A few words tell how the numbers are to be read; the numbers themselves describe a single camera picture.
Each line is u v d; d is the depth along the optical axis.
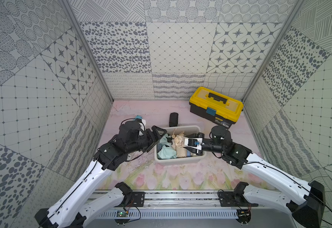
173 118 1.07
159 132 0.62
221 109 0.93
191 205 0.73
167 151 0.77
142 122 0.62
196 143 0.56
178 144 0.64
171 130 0.88
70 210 0.38
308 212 0.37
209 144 0.59
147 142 0.56
